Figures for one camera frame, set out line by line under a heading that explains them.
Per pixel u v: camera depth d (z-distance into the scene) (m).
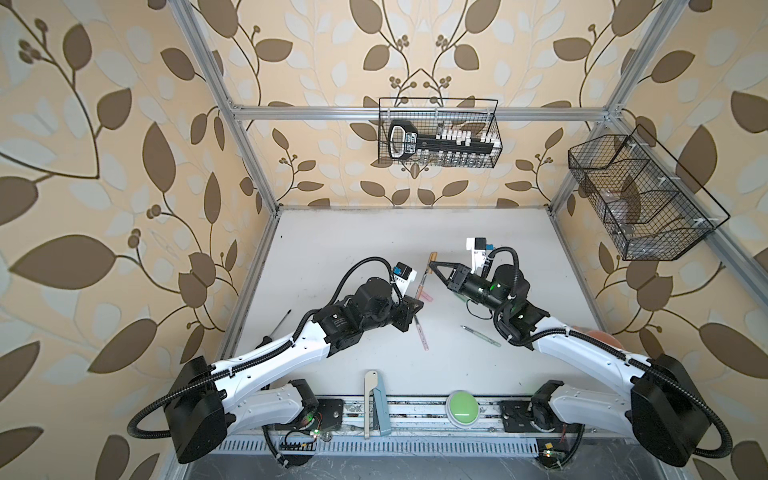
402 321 0.65
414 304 0.71
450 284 0.67
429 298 0.96
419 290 0.73
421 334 0.89
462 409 0.74
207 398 0.41
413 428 0.74
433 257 0.74
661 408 0.40
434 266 0.74
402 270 0.65
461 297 0.69
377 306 0.57
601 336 0.81
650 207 0.73
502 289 0.59
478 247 0.69
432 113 0.89
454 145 0.83
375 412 0.72
